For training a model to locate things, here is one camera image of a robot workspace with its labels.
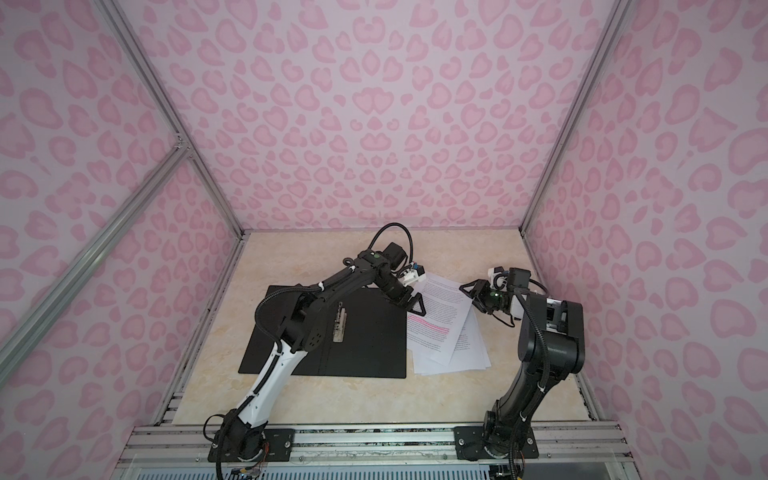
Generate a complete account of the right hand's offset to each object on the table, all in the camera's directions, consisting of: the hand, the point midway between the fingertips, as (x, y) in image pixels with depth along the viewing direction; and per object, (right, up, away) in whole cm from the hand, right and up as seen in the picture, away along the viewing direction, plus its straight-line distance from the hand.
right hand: (468, 287), depth 95 cm
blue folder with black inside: (-32, -14, -4) cm, 36 cm away
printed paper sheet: (-10, -14, -3) cm, 17 cm away
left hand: (-16, -6, -2) cm, 17 cm away
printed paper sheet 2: (0, -19, -6) cm, 20 cm away
